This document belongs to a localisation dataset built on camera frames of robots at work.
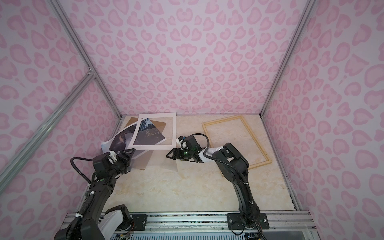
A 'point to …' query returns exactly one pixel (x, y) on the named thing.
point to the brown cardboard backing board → (141, 156)
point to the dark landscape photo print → (148, 133)
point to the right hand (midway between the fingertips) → (173, 156)
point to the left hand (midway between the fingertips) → (135, 150)
